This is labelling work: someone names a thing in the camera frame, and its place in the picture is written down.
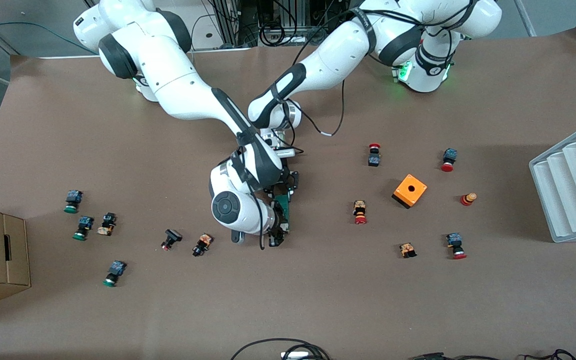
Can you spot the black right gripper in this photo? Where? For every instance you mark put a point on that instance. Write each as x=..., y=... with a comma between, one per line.
x=279, y=220

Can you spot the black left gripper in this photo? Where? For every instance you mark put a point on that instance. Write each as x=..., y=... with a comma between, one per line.
x=292, y=182

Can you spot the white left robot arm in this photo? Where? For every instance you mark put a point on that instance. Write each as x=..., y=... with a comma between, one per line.
x=338, y=55

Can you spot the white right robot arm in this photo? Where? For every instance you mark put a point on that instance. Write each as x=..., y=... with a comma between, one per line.
x=178, y=80

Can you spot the red yellow emergency stop button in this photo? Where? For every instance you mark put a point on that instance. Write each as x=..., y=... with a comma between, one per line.
x=360, y=207

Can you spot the red button black base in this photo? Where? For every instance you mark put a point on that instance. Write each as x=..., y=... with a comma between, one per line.
x=374, y=160

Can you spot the black square push button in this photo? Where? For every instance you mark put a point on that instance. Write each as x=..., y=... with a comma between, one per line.
x=173, y=235

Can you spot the orange push button box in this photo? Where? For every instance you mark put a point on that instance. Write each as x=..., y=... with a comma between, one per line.
x=410, y=197

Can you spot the small orange contact block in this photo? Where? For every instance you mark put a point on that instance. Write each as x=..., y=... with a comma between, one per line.
x=407, y=249

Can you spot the red mushroom button blue base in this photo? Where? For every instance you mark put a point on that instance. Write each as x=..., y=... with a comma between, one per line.
x=454, y=240
x=450, y=155

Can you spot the green push button blue base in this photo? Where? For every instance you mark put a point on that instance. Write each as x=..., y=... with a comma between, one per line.
x=84, y=222
x=117, y=269
x=74, y=197

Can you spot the aluminium equipment rack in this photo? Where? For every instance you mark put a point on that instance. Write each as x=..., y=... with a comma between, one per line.
x=248, y=20

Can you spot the red yellow button head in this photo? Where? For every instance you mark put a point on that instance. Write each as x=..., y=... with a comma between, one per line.
x=466, y=200

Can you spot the white grey slotted tray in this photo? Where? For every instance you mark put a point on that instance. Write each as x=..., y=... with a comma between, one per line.
x=573, y=200

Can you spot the black orange selector switch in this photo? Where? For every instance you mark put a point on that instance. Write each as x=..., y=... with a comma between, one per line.
x=203, y=242

